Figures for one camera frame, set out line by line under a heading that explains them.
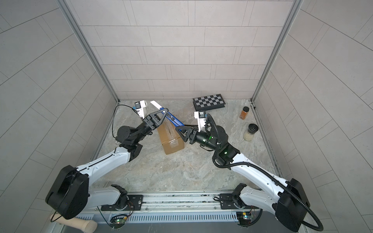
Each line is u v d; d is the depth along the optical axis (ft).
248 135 2.98
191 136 1.90
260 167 1.52
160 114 2.02
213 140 1.82
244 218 2.23
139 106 2.00
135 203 2.33
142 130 1.91
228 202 2.32
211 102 3.67
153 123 1.95
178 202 2.37
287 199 1.25
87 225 2.03
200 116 1.96
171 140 2.54
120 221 2.11
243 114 3.35
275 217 1.43
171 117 2.07
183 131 2.07
